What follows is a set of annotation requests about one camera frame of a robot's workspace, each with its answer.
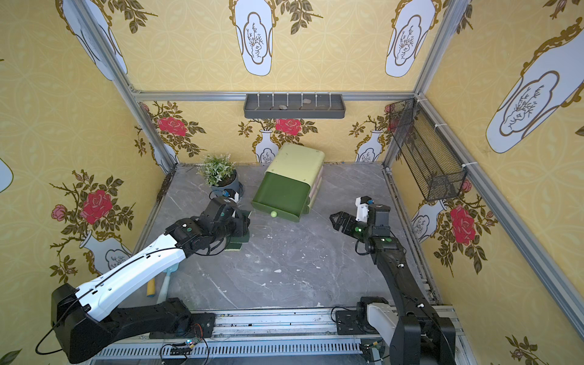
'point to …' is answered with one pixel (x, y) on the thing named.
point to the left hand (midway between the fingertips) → (247, 220)
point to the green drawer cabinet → (300, 163)
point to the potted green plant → (220, 172)
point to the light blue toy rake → (164, 290)
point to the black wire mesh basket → (436, 172)
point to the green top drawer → (283, 197)
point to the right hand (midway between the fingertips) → (339, 220)
